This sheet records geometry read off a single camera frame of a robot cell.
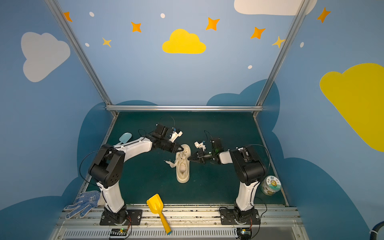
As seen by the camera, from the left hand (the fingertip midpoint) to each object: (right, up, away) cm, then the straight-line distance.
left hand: (182, 148), depth 92 cm
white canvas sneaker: (+1, -9, -6) cm, 11 cm away
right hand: (+5, -6, -6) cm, 9 cm away
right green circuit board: (+33, -40, -19) cm, 55 cm away
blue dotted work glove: (-51, -27, -14) cm, 60 cm away
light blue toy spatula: (-42, +5, +13) cm, 44 cm away
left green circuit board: (-30, -39, -19) cm, 53 cm away
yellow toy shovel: (-13, -29, -14) cm, 35 cm away
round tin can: (+47, -17, -15) cm, 53 cm away
